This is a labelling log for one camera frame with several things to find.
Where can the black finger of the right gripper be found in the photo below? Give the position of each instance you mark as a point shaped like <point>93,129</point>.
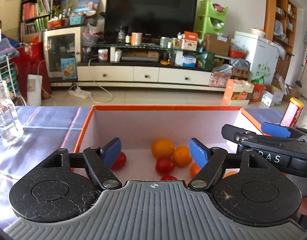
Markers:
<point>282,131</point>

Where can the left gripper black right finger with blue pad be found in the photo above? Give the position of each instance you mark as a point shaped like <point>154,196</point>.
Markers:
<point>211,163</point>

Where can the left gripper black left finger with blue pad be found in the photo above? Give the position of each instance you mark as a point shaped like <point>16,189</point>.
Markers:
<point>99,161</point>

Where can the red cherry tomato back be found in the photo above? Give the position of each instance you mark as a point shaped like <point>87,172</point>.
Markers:
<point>120,162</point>

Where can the red cherry tomato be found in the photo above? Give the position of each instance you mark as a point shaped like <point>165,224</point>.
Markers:
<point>168,178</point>
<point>164,165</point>
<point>120,162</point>

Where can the red cherry tomato front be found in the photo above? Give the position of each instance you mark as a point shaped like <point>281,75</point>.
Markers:
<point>164,165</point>

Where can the small yellow-orange tangerine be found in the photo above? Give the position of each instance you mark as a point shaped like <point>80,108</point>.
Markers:
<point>162,148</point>

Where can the red yellow snack can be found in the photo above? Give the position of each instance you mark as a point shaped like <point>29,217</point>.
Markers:
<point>292,112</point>

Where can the orange fruit carton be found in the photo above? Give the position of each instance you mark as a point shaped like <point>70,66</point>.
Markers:
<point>238,92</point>

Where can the orange cardboard box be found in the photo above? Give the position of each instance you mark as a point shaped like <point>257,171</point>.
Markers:
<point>139,126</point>

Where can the blue plaid tablecloth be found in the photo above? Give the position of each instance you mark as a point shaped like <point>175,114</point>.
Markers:
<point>45,130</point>

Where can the white power strip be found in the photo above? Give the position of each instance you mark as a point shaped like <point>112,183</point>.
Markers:
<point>80,93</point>

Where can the white small refrigerator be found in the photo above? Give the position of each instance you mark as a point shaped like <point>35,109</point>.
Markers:
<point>262,55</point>

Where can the white tv console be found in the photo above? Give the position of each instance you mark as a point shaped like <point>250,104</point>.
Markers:
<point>143,67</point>

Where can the glass mason jar mug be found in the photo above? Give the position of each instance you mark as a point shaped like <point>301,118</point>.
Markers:
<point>11,129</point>

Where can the wooden bookshelf right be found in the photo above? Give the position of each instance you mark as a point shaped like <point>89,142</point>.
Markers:
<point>280,27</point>

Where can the white glass door cabinet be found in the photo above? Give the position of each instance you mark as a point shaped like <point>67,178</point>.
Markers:
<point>62,51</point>

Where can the green stacked plastic bins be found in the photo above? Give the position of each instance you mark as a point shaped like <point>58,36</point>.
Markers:
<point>210,18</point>

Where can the black flat screen television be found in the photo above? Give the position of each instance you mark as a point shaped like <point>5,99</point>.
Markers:
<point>152,18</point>

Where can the bookshelf with books left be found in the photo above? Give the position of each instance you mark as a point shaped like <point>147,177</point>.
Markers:
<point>34,16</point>

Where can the wire shopping trolley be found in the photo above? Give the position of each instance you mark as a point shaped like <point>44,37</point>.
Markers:
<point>8,71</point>

